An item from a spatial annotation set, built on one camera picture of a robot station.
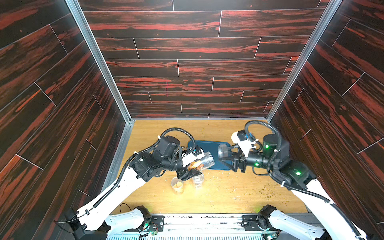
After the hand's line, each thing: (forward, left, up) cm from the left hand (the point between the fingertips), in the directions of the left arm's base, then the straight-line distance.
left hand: (197, 166), depth 64 cm
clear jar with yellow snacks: (-1, +10, -21) cm, 23 cm away
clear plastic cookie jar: (-2, -2, +6) cm, 7 cm away
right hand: (+4, -11, +7) cm, 14 cm away
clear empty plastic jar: (+1, -1, -20) cm, 20 cm away
